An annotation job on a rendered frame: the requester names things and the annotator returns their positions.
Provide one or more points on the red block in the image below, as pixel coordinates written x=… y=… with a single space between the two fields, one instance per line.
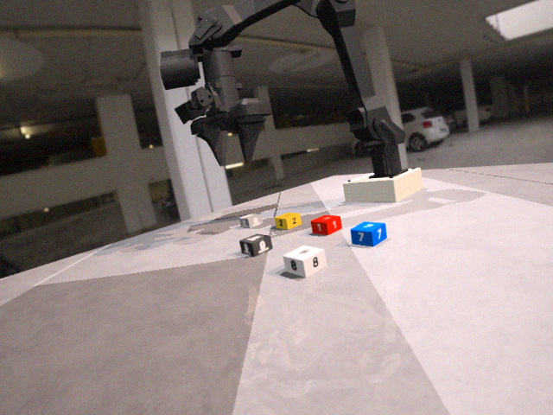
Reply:
x=326 y=224

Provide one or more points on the blue block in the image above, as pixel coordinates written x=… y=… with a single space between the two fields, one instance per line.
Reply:
x=368 y=234

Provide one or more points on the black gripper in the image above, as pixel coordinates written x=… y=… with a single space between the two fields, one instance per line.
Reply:
x=248 y=112

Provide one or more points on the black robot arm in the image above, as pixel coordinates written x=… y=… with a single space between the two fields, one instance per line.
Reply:
x=219 y=26

